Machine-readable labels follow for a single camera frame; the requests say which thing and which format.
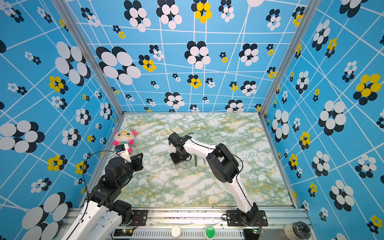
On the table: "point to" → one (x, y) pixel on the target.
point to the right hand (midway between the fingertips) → (176, 161)
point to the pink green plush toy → (125, 137)
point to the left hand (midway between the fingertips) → (143, 153)
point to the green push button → (210, 232)
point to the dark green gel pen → (136, 148)
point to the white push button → (176, 231)
